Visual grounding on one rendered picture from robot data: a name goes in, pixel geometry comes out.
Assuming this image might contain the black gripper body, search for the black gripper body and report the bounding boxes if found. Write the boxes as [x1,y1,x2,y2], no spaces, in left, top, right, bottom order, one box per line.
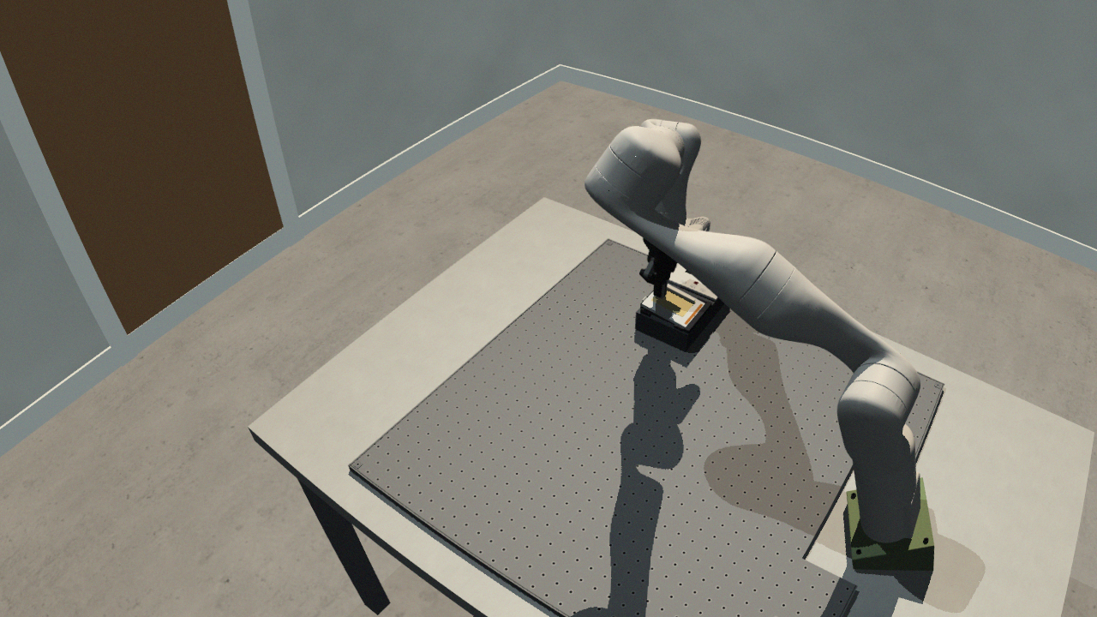
[643,238,666,271]

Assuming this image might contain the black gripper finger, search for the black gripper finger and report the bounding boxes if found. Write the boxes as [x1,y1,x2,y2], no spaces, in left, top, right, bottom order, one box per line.
[665,257,677,296]
[638,255,670,299]

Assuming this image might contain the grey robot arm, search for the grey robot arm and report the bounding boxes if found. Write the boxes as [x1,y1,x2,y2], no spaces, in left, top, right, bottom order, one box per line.
[584,119,920,543]

